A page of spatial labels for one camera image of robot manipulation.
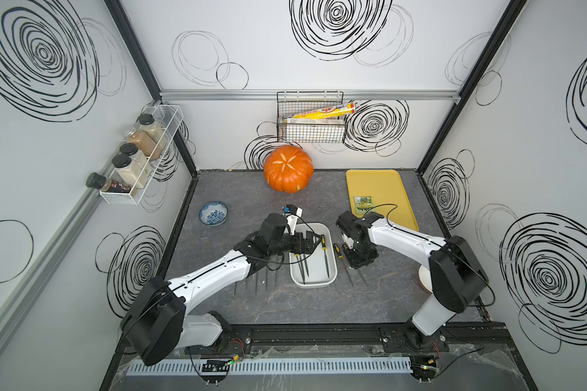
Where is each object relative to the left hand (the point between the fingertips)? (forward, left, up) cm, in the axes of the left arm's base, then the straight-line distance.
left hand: (312, 238), depth 79 cm
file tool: (-3, +3, -16) cm, 17 cm away
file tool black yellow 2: (-10, +22, -16) cm, 30 cm away
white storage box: (-4, -2, -16) cm, 17 cm away
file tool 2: (-2, +2, -15) cm, 16 cm away
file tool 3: (0, -11, -13) cm, 17 cm away
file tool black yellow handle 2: (-7, -19, -16) cm, 26 cm away
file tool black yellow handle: (+4, -6, -16) cm, 17 cm away
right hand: (-4, -17, -12) cm, 21 cm away
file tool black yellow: (-11, +26, -17) cm, 33 cm away
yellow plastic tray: (+28, -36, -14) cm, 48 cm away
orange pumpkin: (+35, +10, -2) cm, 36 cm away
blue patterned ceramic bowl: (+19, +41, -15) cm, 47 cm away
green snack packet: (+27, -24, -15) cm, 39 cm away
